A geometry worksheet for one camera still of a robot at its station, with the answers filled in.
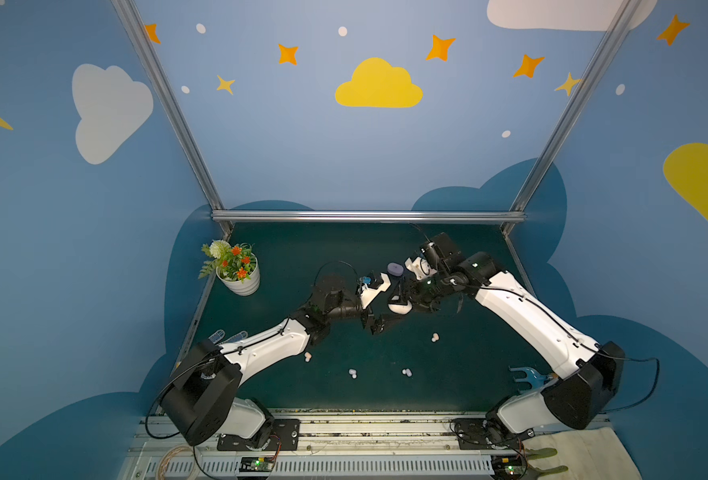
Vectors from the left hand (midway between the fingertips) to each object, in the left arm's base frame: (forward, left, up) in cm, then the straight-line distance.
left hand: (398, 301), depth 73 cm
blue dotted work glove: (+1, +52, -22) cm, 57 cm away
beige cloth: (-29, -47, -22) cm, 60 cm away
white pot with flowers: (+16, +47, -9) cm, 51 cm away
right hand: (+1, -1, -1) cm, 2 cm away
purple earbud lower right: (-10, -4, -22) cm, 25 cm away
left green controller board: (-32, +34, -23) cm, 52 cm away
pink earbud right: (+1, -14, -22) cm, 26 cm away
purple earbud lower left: (-11, +11, -23) cm, 27 cm away
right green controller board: (-32, -27, -24) cm, 48 cm away
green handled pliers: (-33, -31, -22) cm, 50 cm away
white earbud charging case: (-3, 0, +2) cm, 4 cm away
